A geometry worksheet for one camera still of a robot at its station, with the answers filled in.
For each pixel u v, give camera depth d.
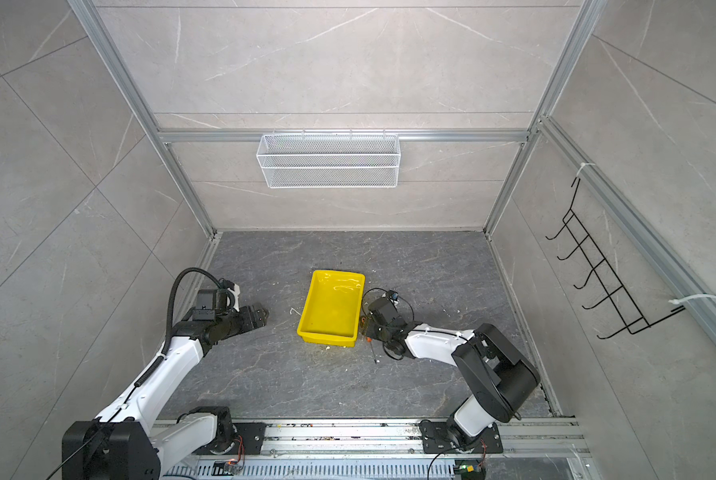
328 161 1.01
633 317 0.58
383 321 0.70
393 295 0.84
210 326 0.61
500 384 0.44
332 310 0.95
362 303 0.91
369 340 0.90
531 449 0.74
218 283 0.74
